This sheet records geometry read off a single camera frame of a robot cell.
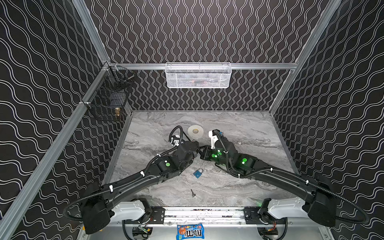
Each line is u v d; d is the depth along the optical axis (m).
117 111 0.82
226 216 0.76
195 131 1.07
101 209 0.38
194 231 0.69
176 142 0.69
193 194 0.81
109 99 0.97
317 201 0.39
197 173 0.88
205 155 0.64
